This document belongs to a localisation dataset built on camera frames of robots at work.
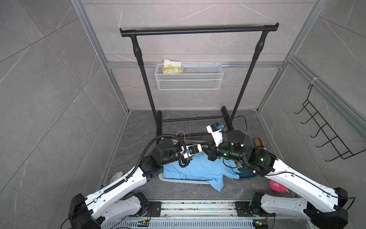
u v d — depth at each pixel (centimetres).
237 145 46
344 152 58
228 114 114
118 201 46
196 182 76
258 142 97
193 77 101
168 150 51
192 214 73
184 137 89
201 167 78
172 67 86
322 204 38
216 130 54
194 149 52
